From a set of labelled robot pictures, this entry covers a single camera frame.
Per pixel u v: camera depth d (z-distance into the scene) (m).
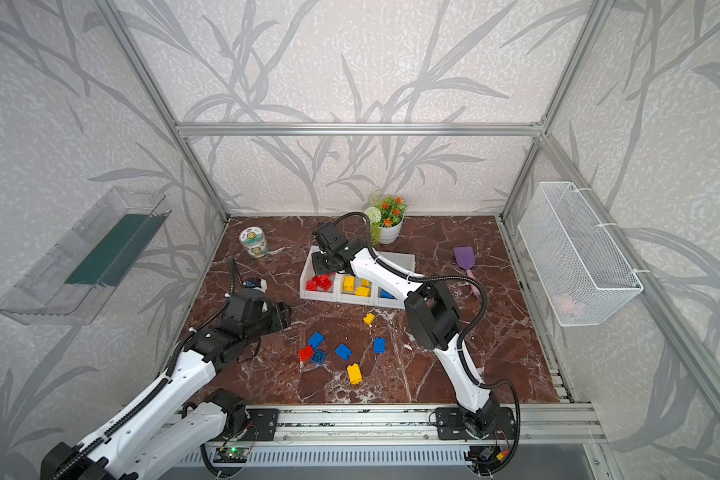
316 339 0.87
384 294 0.78
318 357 0.83
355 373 0.80
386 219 1.02
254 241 1.02
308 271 0.98
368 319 0.91
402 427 0.75
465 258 1.08
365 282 0.99
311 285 0.96
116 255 0.63
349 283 0.98
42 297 0.59
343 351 0.85
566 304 0.72
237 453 0.71
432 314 0.54
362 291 0.96
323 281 0.96
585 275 0.61
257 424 0.73
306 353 0.86
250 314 0.62
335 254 0.69
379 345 0.87
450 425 0.74
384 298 0.94
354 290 0.96
